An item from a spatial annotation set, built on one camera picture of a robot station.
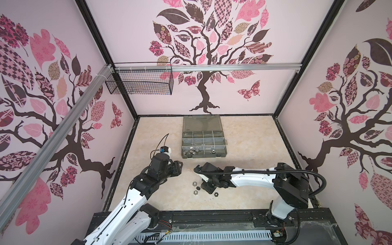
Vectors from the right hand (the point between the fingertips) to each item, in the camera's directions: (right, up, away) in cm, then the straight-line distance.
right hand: (203, 183), depth 84 cm
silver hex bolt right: (+7, +16, +14) cm, 22 cm away
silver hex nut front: (-5, -5, -1) cm, 7 cm away
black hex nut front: (+7, -5, -2) cm, 8 cm away
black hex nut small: (-3, -2, -1) cm, 4 cm away
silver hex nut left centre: (-5, -1, +1) cm, 5 cm away
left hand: (-13, +11, -7) cm, 18 cm away
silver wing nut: (-12, +16, +14) cm, 24 cm away
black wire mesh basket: (-33, +63, +11) cm, 72 cm away
